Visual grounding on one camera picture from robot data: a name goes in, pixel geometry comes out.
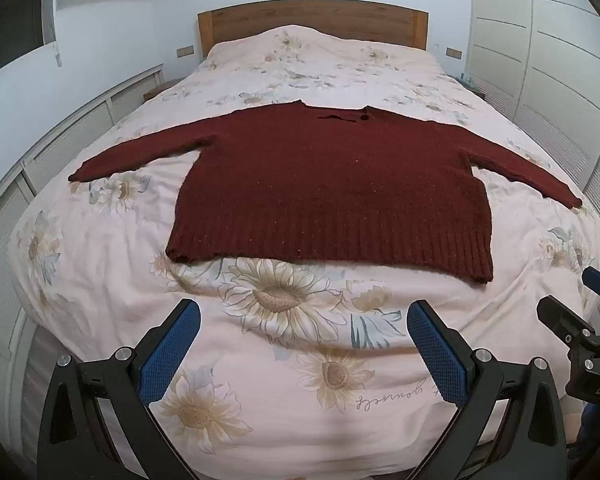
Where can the white wardrobe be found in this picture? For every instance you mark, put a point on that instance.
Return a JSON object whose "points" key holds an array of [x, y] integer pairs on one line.
{"points": [[555, 60]]}

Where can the floral pink duvet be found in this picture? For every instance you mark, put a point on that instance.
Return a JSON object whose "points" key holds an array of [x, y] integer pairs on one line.
{"points": [[290, 390]]}

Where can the low white louvred cabinet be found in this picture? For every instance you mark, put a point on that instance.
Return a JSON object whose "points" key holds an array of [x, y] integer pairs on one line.
{"points": [[55, 145]]}

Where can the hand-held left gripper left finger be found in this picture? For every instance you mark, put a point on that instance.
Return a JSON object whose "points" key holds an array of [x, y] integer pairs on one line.
{"points": [[170, 350]]}

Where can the wooden headboard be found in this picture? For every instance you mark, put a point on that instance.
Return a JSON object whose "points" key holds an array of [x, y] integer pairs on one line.
{"points": [[310, 22]]}

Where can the wall switch plate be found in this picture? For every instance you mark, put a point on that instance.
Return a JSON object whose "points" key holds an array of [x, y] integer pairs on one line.
{"points": [[185, 51], [453, 52]]}

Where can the wooden nightstand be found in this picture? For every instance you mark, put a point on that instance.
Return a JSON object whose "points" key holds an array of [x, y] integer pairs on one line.
{"points": [[160, 89]]}

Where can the dark window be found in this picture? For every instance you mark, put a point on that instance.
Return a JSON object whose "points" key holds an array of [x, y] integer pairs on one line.
{"points": [[15, 15]]}

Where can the dark red knit sweater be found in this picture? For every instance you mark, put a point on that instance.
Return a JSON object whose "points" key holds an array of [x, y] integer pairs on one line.
{"points": [[330, 185]]}

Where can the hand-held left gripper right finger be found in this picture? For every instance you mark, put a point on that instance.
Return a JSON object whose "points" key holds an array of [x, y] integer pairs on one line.
{"points": [[437, 355]]}

